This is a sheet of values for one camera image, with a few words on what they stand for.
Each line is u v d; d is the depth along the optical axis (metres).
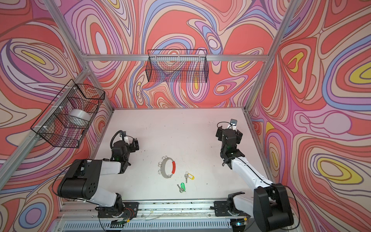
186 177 0.84
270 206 0.41
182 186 0.82
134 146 0.80
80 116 0.73
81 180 0.46
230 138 0.63
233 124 0.70
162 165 0.89
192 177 0.84
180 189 0.80
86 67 0.91
